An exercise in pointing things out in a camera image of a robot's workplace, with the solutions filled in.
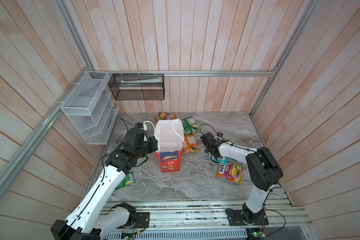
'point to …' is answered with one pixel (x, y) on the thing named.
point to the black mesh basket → (137, 86)
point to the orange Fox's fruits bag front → (231, 171)
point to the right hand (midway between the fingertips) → (211, 149)
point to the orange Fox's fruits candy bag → (174, 115)
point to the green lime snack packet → (128, 179)
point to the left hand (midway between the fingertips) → (158, 144)
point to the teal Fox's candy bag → (223, 160)
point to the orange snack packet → (190, 144)
